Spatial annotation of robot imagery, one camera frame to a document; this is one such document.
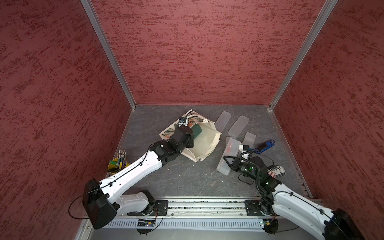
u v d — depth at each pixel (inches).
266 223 28.0
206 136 38.1
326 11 28.6
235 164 28.0
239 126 42.1
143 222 28.6
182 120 25.7
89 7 27.8
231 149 31.7
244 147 29.3
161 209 29.1
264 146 37.1
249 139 39.8
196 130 39.5
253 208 29.1
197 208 29.8
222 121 43.3
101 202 14.8
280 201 22.2
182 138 21.4
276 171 32.8
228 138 40.7
